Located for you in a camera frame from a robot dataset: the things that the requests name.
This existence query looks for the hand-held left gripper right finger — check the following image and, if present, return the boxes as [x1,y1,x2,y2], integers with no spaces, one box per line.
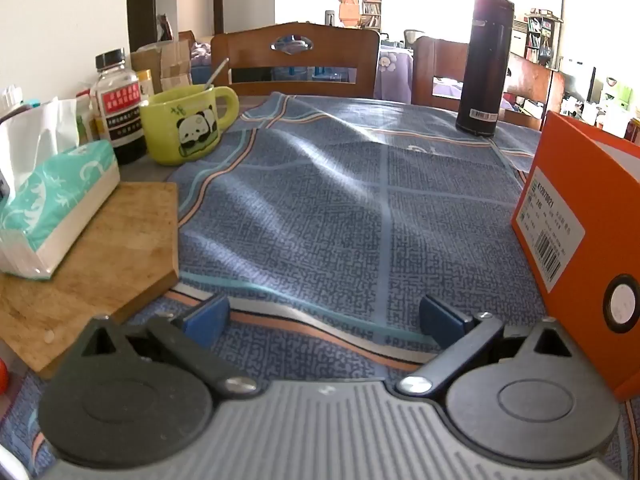
[396,296,584,402]

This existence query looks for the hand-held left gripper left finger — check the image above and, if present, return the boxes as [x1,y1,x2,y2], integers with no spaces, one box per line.
[69,294,261,402]

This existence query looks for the orange cardboard box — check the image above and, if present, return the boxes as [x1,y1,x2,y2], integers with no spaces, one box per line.
[511,110,640,402]

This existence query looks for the wooden cutting board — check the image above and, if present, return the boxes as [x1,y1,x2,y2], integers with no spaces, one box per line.
[0,181,181,380]

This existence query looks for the blue patterned tablecloth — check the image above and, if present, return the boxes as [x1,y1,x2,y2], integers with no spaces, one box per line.
[0,91,640,480]

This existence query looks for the teal white tissue box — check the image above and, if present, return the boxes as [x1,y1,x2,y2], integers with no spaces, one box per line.
[0,97,122,280]

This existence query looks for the green panda mug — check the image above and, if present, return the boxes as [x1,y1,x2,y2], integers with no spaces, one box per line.
[138,85,240,167]

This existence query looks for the glass bottle black cap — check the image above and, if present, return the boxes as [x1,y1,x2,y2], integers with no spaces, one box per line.
[94,48,148,166]

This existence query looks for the yellow container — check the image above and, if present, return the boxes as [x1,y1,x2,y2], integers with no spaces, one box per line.
[136,69,156,103]

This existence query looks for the metal spoon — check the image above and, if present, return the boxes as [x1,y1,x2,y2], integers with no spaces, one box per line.
[204,57,230,92]

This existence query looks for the wooden chair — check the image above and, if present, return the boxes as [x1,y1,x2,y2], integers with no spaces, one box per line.
[411,35,566,132]

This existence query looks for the purple printed cloth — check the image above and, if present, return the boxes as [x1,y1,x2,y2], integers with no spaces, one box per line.
[375,45,416,102]

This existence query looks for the brown cardboard box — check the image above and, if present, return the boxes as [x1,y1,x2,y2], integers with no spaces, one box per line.
[131,40,193,93]

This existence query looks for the black thermos flask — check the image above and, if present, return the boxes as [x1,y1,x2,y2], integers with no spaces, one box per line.
[455,0,516,137]

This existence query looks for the wooden chair oval cutout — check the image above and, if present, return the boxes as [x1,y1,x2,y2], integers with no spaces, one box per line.
[210,22,381,100]

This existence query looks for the cluttered storage shelf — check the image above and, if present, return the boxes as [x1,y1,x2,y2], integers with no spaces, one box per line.
[524,12,564,72]

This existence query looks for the small wooden bookshelf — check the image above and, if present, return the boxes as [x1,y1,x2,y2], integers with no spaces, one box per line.
[360,0,384,31]

